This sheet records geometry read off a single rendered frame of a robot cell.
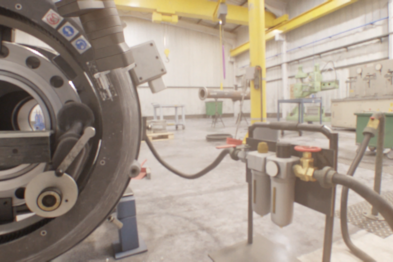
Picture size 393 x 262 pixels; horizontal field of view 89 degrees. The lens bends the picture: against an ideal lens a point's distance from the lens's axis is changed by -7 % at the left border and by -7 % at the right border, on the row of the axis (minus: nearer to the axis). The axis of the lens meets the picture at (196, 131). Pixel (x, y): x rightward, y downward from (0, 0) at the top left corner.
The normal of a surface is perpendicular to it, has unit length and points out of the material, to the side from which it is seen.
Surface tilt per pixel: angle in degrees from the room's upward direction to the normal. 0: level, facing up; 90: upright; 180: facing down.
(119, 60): 113
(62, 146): 90
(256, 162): 90
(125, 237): 90
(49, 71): 90
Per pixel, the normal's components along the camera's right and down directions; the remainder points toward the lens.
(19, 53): 0.46, 0.07
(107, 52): -0.12, 0.44
